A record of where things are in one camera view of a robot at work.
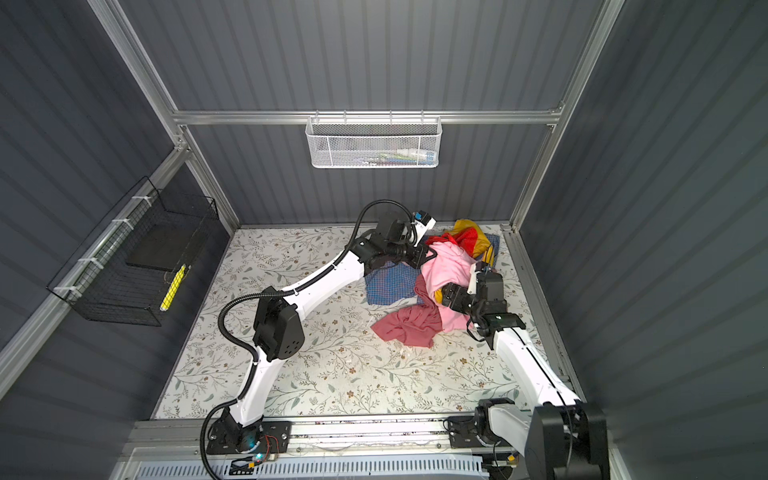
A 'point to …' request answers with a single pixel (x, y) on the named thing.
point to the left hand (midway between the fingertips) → (438, 251)
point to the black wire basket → (126, 271)
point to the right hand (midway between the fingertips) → (460, 293)
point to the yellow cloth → (483, 248)
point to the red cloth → (465, 237)
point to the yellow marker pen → (170, 293)
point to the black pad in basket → (163, 245)
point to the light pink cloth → (449, 265)
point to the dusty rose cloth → (416, 325)
